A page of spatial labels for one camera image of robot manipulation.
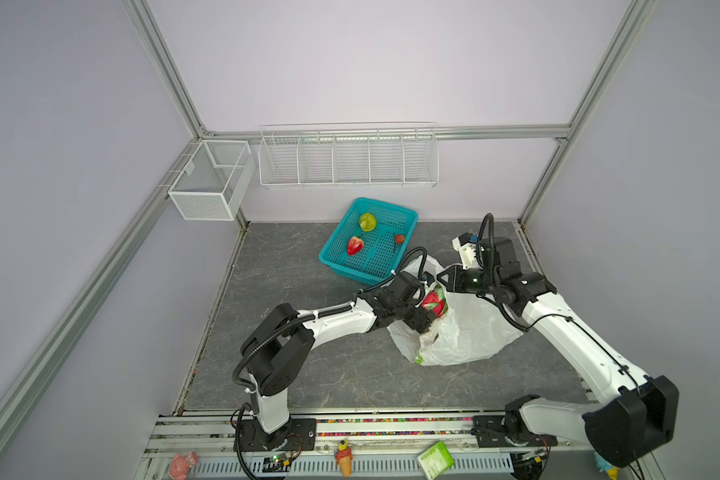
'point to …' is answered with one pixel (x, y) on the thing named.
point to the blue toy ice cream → (613, 471)
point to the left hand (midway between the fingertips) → (426, 312)
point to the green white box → (436, 460)
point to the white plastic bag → (472, 328)
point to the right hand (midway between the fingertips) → (438, 278)
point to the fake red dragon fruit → (436, 301)
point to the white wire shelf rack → (348, 154)
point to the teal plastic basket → (370, 242)
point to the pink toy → (179, 465)
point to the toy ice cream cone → (344, 457)
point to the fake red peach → (354, 245)
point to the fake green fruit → (367, 222)
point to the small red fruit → (399, 238)
